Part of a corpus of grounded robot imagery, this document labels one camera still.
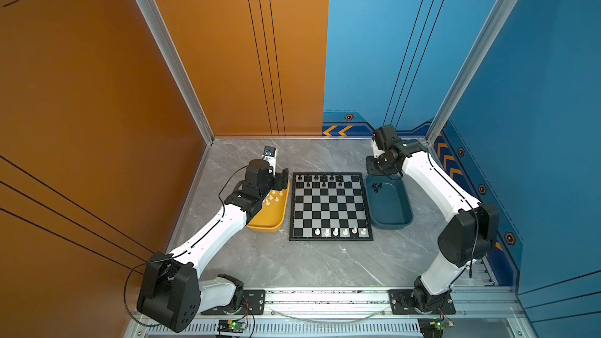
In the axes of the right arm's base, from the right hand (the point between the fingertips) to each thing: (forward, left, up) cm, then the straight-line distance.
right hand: (369, 169), depth 87 cm
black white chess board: (-7, +15, -15) cm, 22 cm away
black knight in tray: (+1, -6, -16) cm, 17 cm away
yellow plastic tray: (-10, +38, -18) cm, 43 cm away
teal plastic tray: (-5, -10, -15) cm, 19 cm away
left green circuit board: (-46, +46, -18) cm, 68 cm away
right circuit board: (-47, -15, -19) cm, 52 cm away
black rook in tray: (+3, -8, -15) cm, 17 cm away
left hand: (-1, +34, +4) cm, 34 cm away
